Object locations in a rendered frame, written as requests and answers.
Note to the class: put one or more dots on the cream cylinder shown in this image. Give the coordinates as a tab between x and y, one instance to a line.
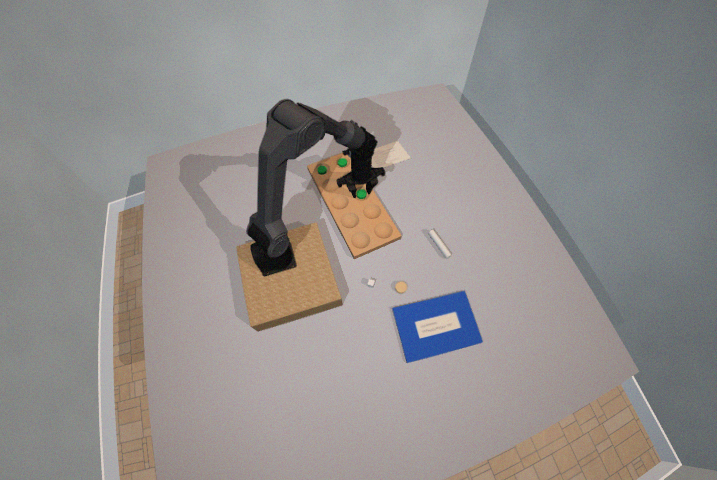
440	244

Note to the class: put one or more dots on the cream paper sheet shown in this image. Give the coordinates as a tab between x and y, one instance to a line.
388	155

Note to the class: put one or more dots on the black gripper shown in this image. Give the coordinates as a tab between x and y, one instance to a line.
359	178

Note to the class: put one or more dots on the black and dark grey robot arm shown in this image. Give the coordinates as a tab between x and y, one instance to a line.
292	131

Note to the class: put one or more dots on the blue exercise book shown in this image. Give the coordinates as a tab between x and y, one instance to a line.
436	326

